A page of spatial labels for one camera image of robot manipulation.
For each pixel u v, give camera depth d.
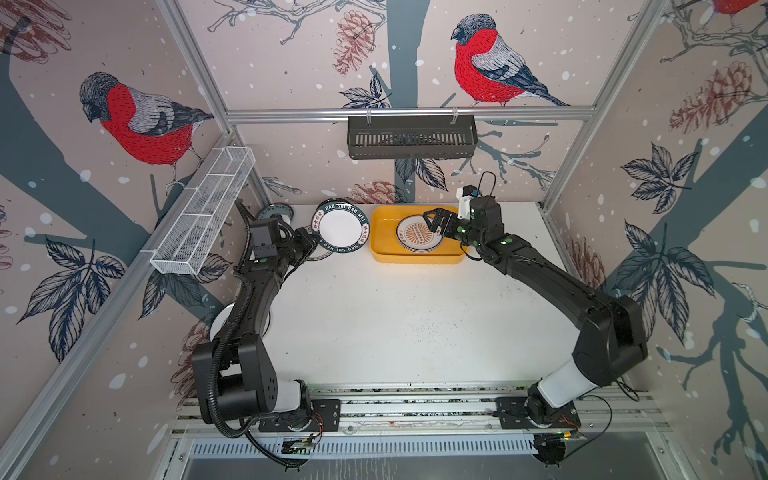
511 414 0.73
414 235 1.10
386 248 1.07
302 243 0.75
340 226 0.92
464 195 0.75
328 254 1.04
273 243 0.65
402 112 0.94
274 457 0.68
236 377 0.41
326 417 0.73
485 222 0.64
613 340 0.44
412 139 1.04
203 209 0.79
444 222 0.74
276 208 1.22
